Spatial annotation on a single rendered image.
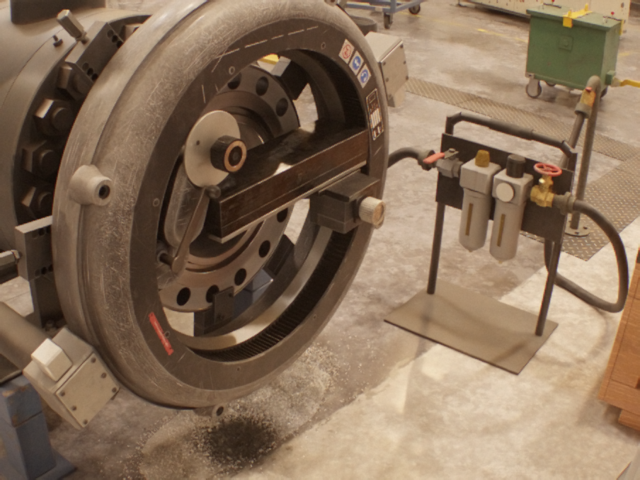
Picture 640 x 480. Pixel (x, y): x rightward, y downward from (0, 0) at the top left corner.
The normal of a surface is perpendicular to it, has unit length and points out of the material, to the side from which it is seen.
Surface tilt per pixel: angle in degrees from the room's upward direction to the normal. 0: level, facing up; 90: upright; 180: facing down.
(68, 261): 84
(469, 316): 0
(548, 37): 90
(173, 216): 75
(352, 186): 3
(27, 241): 90
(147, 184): 90
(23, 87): 48
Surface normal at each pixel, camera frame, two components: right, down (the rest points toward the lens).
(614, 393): -0.62, 0.33
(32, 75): -0.40, -0.41
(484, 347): 0.04, -0.89
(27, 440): 0.79, 0.30
